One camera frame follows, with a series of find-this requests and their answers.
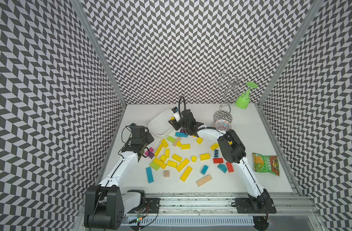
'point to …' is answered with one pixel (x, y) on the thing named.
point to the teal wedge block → (222, 168)
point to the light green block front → (154, 165)
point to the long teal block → (149, 174)
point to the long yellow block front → (186, 173)
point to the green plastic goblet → (243, 101)
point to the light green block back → (171, 139)
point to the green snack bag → (263, 163)
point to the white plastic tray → (159, 126)
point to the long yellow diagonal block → (159, 148)
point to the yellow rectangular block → (205, 157)
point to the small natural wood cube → (166, 173)
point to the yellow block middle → (185, 147)
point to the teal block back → (181, 134)
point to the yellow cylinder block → (194, 159)
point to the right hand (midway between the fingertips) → (171, 120)
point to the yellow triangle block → (172, 118)
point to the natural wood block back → (177, 140)
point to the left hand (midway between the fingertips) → (148, 136)
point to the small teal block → (204, 170)
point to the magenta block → (151, 149)
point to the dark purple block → (151, 155)
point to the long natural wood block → (204, 180)
